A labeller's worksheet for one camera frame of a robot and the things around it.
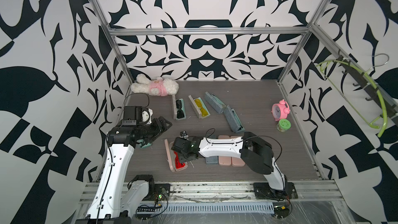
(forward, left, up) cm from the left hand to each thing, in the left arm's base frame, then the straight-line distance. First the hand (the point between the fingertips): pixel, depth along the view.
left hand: (165, 125), depth 73 cm
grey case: (+23, -27, -14) cm, 38 cm away
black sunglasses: (+18, -5, -19) cm, 27 cm away
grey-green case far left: (-1, +13, -20) cm, 24 cm away
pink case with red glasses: (-8, -2, -21) cm, 23 cm away
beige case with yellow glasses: (+18, -15, -14) cm, 28 cm away
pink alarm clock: (+14, -65, -13) cm, 68 cm away
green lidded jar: (+7, -66, -16) cm, 68 cm away
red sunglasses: (-12, -5, -20) cm, 24 cm away
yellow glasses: (+20, -20, -20) cm, 35 cm away
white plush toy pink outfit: (+36, +9, -12) cm, 39 cm away
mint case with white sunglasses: (-11, -23, -18) cm, 31 cm away
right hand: (-6, -6, -21) cm, 22 cm away
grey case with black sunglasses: (+19, -2, -14) cm, 23 cm away
